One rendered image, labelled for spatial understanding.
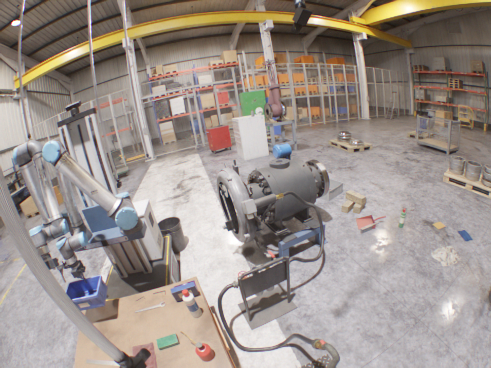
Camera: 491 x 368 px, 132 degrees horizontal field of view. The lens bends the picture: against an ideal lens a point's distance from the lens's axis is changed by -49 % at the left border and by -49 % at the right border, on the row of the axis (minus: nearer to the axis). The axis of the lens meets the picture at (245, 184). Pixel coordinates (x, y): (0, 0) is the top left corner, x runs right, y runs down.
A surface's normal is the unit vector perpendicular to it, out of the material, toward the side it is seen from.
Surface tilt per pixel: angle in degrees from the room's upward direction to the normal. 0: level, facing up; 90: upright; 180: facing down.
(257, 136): 90
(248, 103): 90
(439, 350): 0
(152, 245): 90
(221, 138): 90
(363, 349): 0
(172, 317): 0
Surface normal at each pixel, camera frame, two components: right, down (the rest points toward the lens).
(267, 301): -0.15, -0.92
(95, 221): 0.27, 0.32
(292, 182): 0.24, -0.29
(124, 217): 0.65, 0.26
